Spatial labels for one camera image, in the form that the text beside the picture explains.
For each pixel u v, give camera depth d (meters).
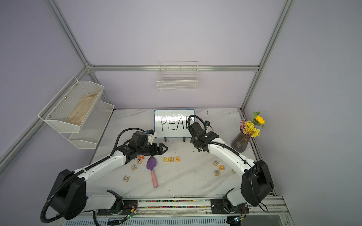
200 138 0.60
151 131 0.79
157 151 0.75
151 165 0.88
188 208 0.75
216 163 0.88
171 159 0.91
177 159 0.90
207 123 0.74
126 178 0.82
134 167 0.87
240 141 0.86
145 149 0.71
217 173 0.85
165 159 0.91
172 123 0.99
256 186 0.41
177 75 1.07
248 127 0.78
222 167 0.88
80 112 0.77
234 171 0.48
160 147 0.75
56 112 0.68
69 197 0.40
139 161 0.90
